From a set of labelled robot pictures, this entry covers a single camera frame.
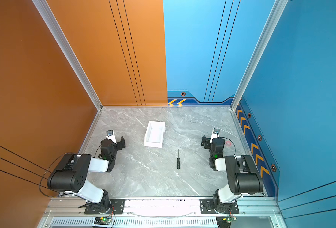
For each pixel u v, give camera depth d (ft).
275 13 2.34
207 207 2.38
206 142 2.81
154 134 3.38
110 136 2.64
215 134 2.65
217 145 2.33
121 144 2.90
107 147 2.34
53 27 2.48
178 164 2.85
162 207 2.48
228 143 2.59
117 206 2.43
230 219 2.28
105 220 2.32
